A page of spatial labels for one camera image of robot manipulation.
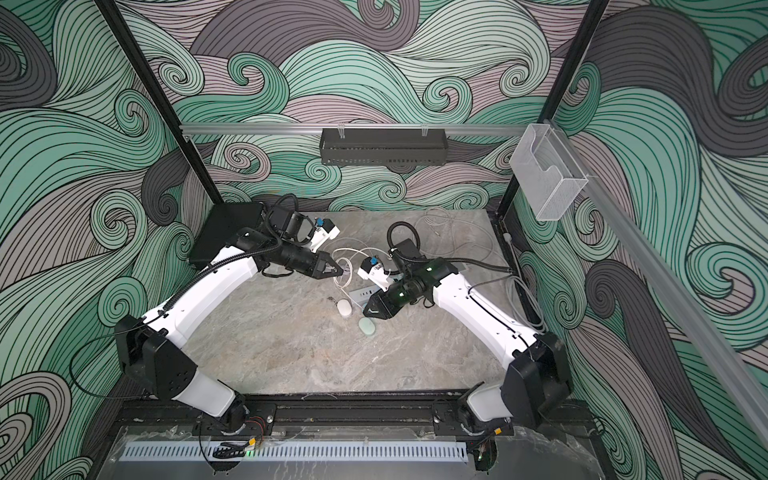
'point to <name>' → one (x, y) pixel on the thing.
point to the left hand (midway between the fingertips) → (340, 269)
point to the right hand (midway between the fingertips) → (367, 312)
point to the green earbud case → (366, 325)
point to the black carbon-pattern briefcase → (222, 222)
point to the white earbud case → (344, 307)
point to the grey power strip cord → (522, 297)
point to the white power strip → (361, 296)
